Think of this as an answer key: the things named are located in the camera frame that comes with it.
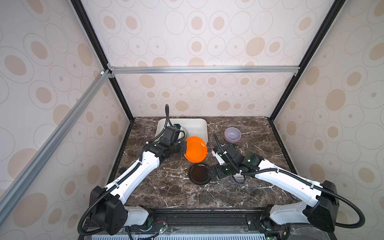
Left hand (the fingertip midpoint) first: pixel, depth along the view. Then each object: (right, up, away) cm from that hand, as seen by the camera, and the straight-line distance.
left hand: (188, 142), depth 79 cm
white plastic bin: (+4, +9, +39) cm, 40 cm away
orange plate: (+4, -5, +7) cm, 9 cm away
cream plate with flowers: (-1, +5, -15) cm, 16 cm away
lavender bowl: (+30, +3, +25) cm, 39 cm away
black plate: (+6, -20, +10) cm, 23 cm away
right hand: (+14, -14, -2) cm, 20 cm away
